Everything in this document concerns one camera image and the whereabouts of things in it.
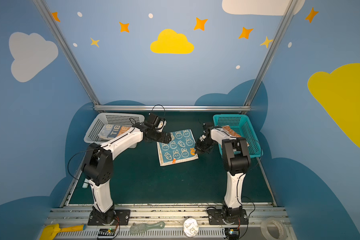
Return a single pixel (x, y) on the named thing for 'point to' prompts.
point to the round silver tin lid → (191, 227)
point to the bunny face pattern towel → (181, 148)
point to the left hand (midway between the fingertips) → (164, 136)
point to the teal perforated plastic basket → (241, 124)
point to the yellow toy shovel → (51, 231)
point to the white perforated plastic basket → (119, 119)
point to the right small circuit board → (232, 233)
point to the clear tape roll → (282, 226)
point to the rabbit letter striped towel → (109, 132)
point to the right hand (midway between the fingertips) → (196, 150)
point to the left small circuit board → (106, 234)
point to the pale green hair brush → (138, 228)
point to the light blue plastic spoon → (85, 185)
